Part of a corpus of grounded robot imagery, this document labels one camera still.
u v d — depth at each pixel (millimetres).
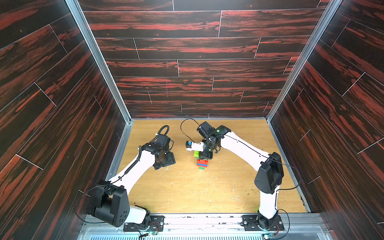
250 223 736
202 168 927
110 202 416
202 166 920
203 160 842
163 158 716
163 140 678
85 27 719
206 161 858
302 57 835
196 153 793
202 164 913
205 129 670
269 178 462
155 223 732
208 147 704
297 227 735
